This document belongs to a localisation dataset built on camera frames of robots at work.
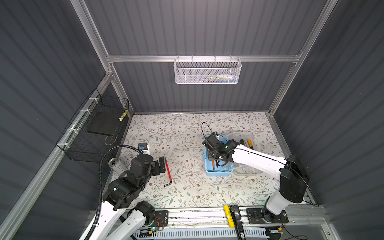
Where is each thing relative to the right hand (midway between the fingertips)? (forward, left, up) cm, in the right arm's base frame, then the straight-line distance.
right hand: (213, 154), depth 85 cm
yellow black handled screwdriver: (+7, -17, +1) cm, 19 cm away
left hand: (-10, +29, +13) cm, 34 cm away
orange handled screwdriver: (+7, -22, 0) cm, 23 cm away
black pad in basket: (+8, +58, +19) cm, 62 cm away
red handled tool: (-7, +26, -9) cm, 29 cm away
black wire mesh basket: (-6, +63, +21) cm, 67 cm away
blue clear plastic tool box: (+10, -20, 0) cm, 22 cm away
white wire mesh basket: (+72, +1, +11) cm, 73 cm away
